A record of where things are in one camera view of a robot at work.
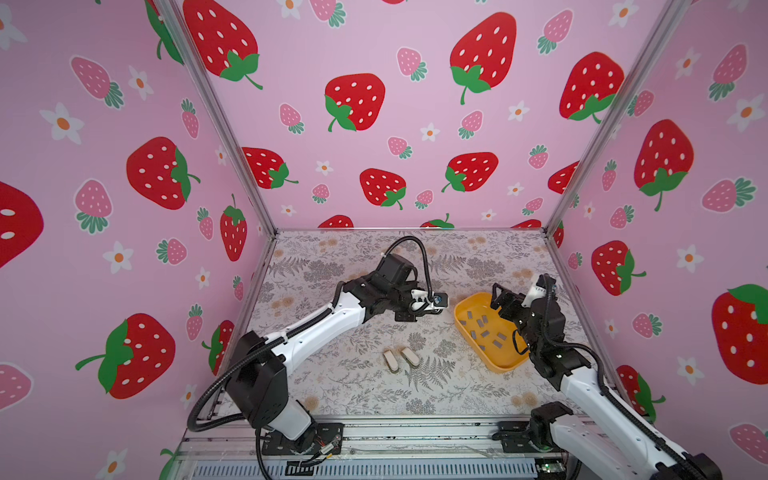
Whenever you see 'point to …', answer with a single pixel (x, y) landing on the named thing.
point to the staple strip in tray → (480, 322)
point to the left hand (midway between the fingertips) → (428, 298)
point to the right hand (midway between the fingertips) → (504, 288)
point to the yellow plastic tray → (468, 309)
